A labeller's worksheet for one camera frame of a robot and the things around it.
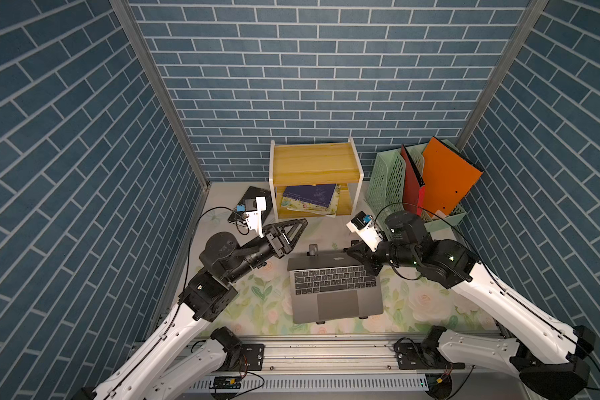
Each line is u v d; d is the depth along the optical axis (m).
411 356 0.73
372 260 0.57
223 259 0.43
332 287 0.80
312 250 0.83
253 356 0.73
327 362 0.73
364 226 0.56
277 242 0.51
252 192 1.15
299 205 0.91
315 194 0.94
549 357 0.39
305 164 0.82
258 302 0.85
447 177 0.92
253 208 0.53
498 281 0.44
